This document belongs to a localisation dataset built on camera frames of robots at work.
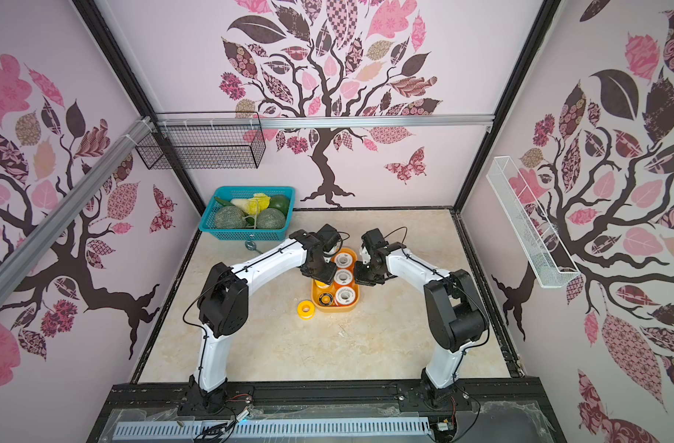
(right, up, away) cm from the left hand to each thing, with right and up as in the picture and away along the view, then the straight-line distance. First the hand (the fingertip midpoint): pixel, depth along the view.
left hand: (321, 280), depth 91 cm
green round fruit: (-19, +29, +20) cm, 40 cm away
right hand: (+12, -1, 0) cm, 12 cm away
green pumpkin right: (-20, +21, +13) cm, 32 cm away
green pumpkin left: (-36, +22, +11) cm, 43 cm away
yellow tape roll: (+1, -1, -5) cm, 5 cm away
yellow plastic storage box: (+5, -9, -1) cm, 10 cm away
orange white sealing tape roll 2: (+8, +1, +3) cm, 8 cm away
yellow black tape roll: (+1, -7, +1) cm, 7 cm away
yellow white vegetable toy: (-30, +28, +21) cm, 45 cm away
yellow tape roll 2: (-5, -11, -1) cm, 13 cm away
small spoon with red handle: (-29, +11, +16) cm, 35 cm away
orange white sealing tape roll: (+8, +6, +7) cm, 12 cm away
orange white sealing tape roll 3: (+8, -5, -1) cm, 10 cm away
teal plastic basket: (-46, +18, +15) cm, 51 cm away
